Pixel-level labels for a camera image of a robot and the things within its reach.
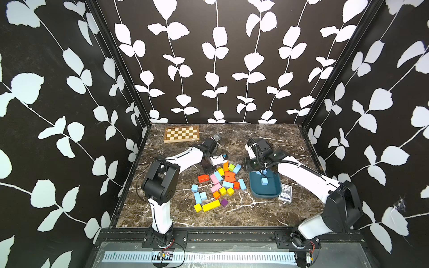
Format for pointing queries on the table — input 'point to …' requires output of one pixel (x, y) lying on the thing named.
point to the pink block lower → (215, 187)
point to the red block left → (203, 178)
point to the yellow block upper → (220, 171)
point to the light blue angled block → (219, 177)
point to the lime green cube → (231, 167)
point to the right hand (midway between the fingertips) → (242, 162)
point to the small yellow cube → (198, 207)
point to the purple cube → (224, 202)
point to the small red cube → (236, 185)
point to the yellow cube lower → (230, 191)
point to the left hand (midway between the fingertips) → (212, 165)
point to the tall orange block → (225, 167)
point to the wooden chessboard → (174, 134)
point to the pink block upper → (214, 180)
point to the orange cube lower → (216, 195)
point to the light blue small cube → (265, 181)
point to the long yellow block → (211, 205)
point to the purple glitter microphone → (216, 137)
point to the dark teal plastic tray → (272, 190)
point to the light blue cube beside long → (203, 195)
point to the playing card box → (286, 193)
